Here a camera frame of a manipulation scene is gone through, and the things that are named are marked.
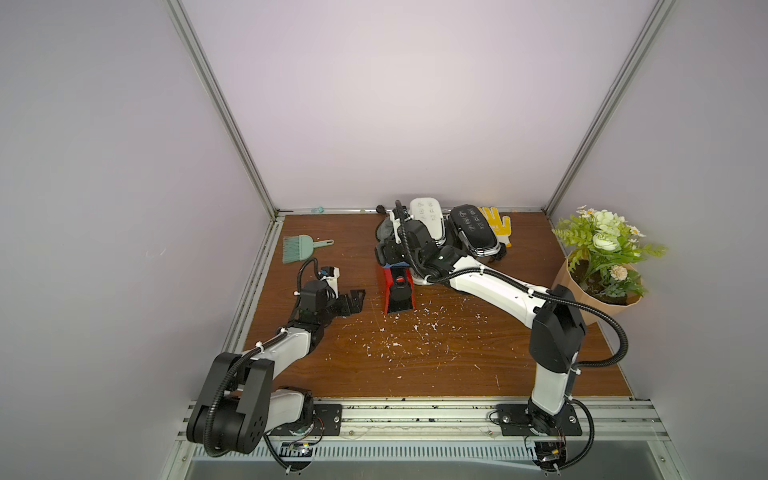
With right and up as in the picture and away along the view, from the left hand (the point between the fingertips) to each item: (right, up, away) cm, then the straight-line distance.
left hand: (357, 291), depth 89 cm
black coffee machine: (+34, +19, -5) cm, 39 cm away
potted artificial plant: (+69, +8, -8) cm, 70 cm away
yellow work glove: (+55, +21, +28) cm, 65 cm away
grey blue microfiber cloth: (+9, +18, -10) cm, 22 cm away
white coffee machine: (+22, +25, 0) cm, 33 cm away
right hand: (+10, +16, -6) cm, 20 cm away
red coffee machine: (+13, +2, -11) cm, 17 cm away
